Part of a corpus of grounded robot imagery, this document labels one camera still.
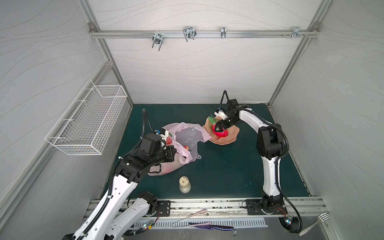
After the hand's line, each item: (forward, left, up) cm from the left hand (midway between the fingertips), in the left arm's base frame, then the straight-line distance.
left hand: (179, 148), depth 70 cm
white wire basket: (+4, +44, +8) cm, 45 cm away
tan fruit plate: (+23, -33, -19) cm, 45 cm away
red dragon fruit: (+20, -22, -18) cm, 35 cm away
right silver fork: (-23, -71, -23) cm, 78 cm away
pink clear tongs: (-23, -8, -23) cm, 34 cm away
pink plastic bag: (+19, -1, -21) cm, 29 cm away
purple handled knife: (-29, -16, -23) cm, 40 cm away
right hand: (+28, -26, -17) cm, 42 cm away
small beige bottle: (-13, -3, -13) cm, 19 cm away
